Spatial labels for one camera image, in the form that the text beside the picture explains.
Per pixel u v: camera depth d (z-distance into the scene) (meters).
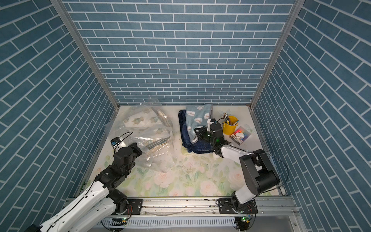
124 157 0.58
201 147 0.89
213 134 0.71
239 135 0.99
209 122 0.85
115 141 0.66
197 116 1.03
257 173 0.45
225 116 0.92
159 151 0.94
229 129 0.96
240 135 0.99
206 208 0.75
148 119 1.02
